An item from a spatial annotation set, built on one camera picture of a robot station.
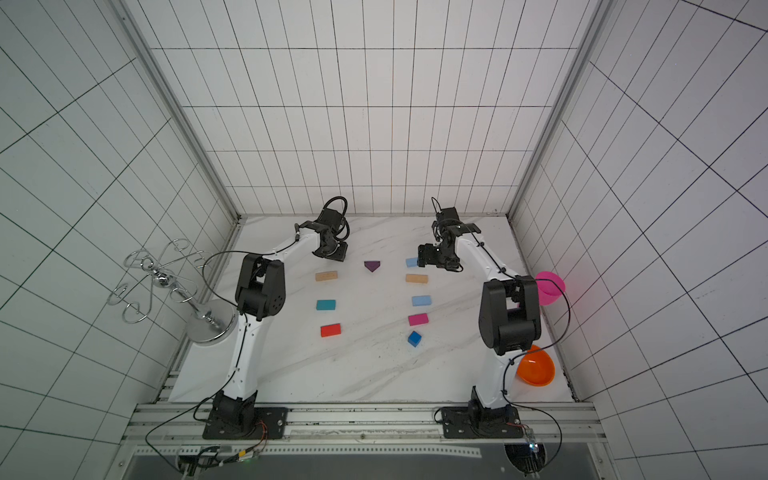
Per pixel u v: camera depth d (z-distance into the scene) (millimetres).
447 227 693
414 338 854
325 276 1012
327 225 858
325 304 942
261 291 621
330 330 883
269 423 722
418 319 903
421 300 950
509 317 495
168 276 699
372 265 1041
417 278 976
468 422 725
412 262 1071
